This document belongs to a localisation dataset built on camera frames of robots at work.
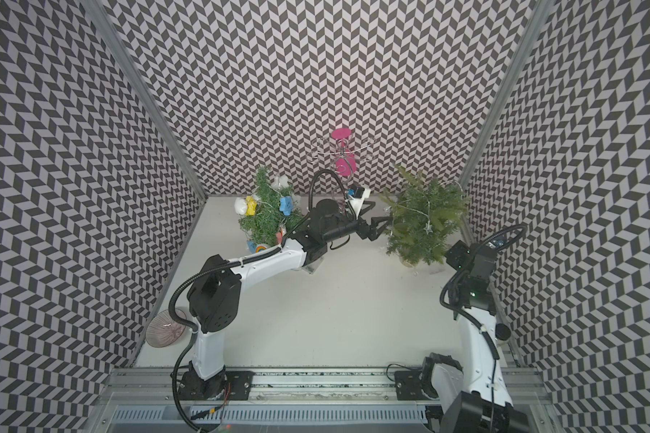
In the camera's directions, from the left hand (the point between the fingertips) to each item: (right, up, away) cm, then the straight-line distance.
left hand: (384, 213), depth 77 cm
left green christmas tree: (-30, +1, -2) cm, 30 cm away
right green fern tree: (+16, +2, -6) cm, 17 cm away
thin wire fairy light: (+11, -4, -4) cm, 13 cm away
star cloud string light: (-38, +2, -4) cm, 38 cm away
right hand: (+25, -12, +2) cm, 27 cm away
